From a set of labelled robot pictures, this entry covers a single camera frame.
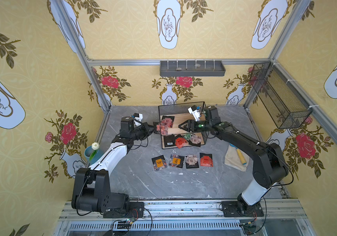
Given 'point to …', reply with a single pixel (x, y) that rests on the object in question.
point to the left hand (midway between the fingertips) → (156, 127)
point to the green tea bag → (187, 135)
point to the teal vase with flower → (93, 153)
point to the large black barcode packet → (169, 140)
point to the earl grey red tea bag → (168, 120)
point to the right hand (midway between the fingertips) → (178, 128)
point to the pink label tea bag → (164, 131)
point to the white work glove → (233, 159)
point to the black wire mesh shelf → (181, 113)
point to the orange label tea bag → (176, 161)
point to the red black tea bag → (206, 160)
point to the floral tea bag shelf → (195, 140)
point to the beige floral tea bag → (191, 161)
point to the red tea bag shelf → (180, 141)
